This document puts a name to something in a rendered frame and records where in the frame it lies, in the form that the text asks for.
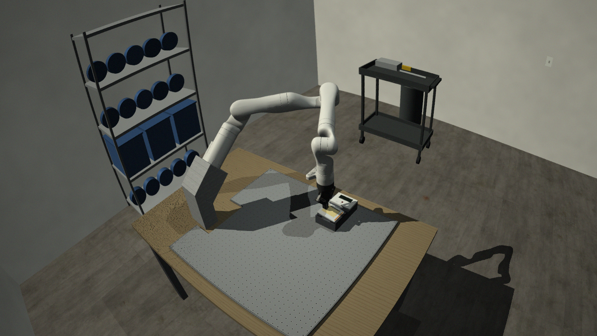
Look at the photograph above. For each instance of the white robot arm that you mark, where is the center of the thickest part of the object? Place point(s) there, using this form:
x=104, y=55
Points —
x=322, y=146

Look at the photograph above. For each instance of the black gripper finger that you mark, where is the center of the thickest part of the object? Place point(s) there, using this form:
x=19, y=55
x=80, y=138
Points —
x=330, y=194
x=322, y=201

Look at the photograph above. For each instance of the black dock with white console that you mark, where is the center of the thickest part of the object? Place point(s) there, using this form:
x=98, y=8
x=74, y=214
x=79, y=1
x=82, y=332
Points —
x=343, y=202

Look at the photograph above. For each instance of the grey flat work mat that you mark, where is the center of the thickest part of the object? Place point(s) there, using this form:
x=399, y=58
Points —
x=273, y=259

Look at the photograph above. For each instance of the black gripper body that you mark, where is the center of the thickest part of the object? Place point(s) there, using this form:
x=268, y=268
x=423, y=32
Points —
x=324, y=188

